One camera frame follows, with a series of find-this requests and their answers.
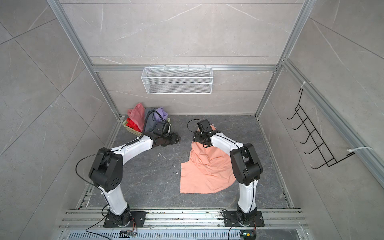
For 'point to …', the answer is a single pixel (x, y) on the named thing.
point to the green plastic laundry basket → (133, 131)
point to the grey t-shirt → (151, 123)
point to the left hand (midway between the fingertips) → (177, 136)
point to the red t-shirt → (131, 124)
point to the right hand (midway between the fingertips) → (198, 136)
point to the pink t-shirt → (137, 114)
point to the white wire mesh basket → (177, 80)
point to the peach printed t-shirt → (207, 171)
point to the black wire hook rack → (321, 150)
